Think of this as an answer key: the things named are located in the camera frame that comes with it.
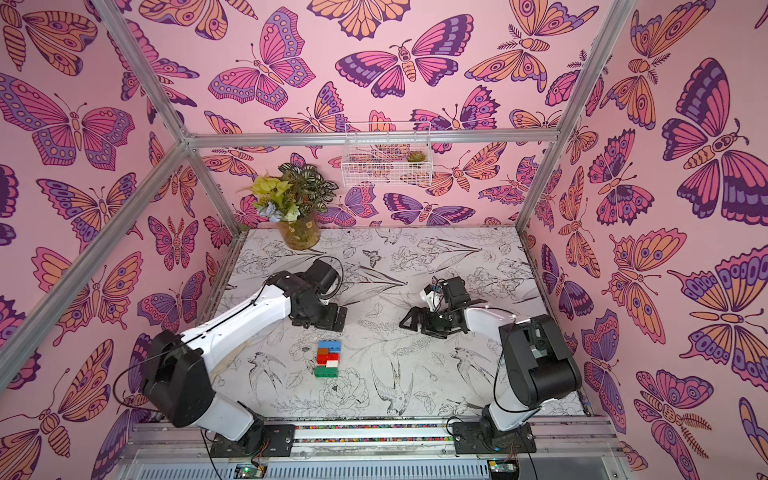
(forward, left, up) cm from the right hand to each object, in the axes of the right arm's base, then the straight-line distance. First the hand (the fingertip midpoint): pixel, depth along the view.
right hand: (414, 324), depth 90 cm
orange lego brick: (-8, +27, -2) cm, 28 cm away
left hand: (-2, +23, +7) cm, 24 cm away
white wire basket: (+51, +9, +22) cm, 56 cm away
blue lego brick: (-6, +24, -3) cm, 25 cm away
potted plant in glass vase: (+39, +41, +16) cm, 59 cm away
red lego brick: (-11, +27, -2) cm, 29 cm away
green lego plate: (-14, +26, -2) cm, 29 cm away
